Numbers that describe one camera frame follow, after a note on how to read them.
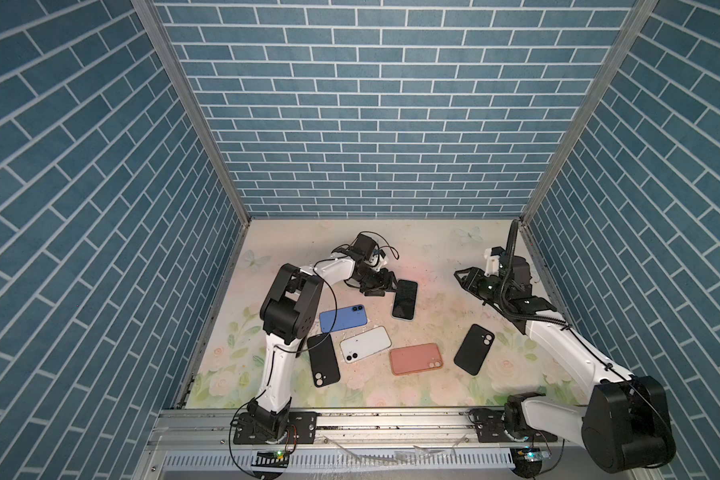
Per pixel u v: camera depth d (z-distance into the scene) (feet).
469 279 2.48
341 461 2.31
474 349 2.85
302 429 2.42
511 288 2.11
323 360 2.78
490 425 2.42
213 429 2.46
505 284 2.13
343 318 3.08
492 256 2.54
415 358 2.84
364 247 2.74
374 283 2.90
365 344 2.91
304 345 2.86
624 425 1.31
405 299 3.27
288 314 1.83
